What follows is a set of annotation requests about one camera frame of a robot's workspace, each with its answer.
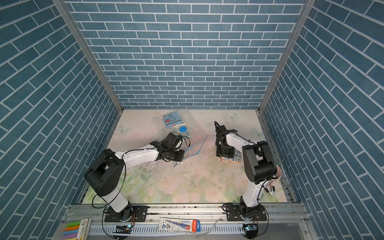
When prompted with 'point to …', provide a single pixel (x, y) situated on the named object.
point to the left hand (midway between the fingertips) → (187, 158)
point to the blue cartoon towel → (172, 119)
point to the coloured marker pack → (77, 230)
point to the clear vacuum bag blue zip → (193, 145)
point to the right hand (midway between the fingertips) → (223, 156)
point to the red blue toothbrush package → (180, 224)
